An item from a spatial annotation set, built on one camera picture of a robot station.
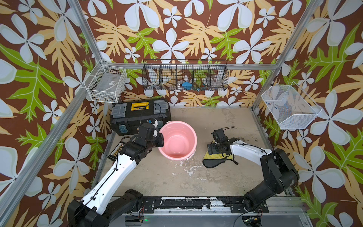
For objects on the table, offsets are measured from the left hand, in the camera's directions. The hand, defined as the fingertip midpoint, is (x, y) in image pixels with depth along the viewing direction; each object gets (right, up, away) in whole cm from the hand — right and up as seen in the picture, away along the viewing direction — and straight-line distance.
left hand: (163, 134), depth 77 cm
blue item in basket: (+14, +32, +18) cm, 39 cm away
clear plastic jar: (+35, +37, +24) cm, 56 cm away
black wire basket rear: (+12, +40, +19) cm, 46 cm away
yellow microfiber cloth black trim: (+30, -18, +13) cm, 37 cm away
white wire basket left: (-37, +31, +9) cm, 49 cm away
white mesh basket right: (+75, +15, +5) cm, 77 cm away
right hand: (+32, -11, +17) cm, 38 cm away
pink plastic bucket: (+9, -5, +13) cm, 17 cm away
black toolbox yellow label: (-26, +11, +14) cm, 32 cm away
